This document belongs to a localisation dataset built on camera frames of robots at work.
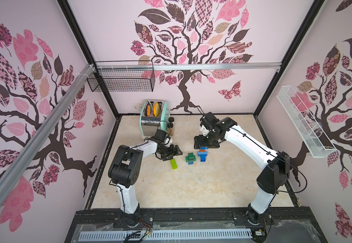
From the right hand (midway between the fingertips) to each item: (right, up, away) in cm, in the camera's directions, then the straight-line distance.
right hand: (202, 148), depth 81 cm
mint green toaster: (-29, +19, +14) cm, 37 cm away
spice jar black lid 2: (-19, +13, +21) cm, 32 cm away
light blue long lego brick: (+2, -6, +15) cm, 16 cm away
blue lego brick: (-6, -11, +12) cm, 17 cm away
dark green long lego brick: (-6, -8, +8) cm, 12 cm away
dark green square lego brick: (-6, -5, +7) cm, 11 cm away
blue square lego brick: (+2, -8, +12) cm, 14 cm away
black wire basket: (-60, +50, +41) cm, 88 cm away
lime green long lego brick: (-16, -12, +11) cm, 23 cm away
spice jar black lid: (-19, +18, +26) cm, 36 cm away
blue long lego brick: (+4, -2, +20) cm, 20 cm away
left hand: (-14, -8, +13) cm, 21 cm away
